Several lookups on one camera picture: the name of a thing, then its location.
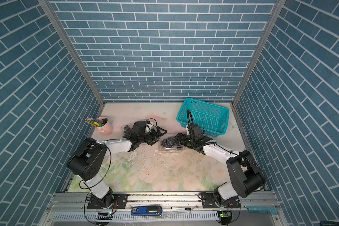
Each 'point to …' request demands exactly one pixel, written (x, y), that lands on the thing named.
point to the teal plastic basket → (213, 118)
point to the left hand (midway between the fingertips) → (167, 136)
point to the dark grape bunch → (127, 130)
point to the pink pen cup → (107, 130)
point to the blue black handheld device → (146, 210)
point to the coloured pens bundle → (95, 122)
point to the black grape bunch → (169, 142)
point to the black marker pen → (186, 209)
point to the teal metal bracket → (265, 209)
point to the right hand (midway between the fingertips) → (179, 140)
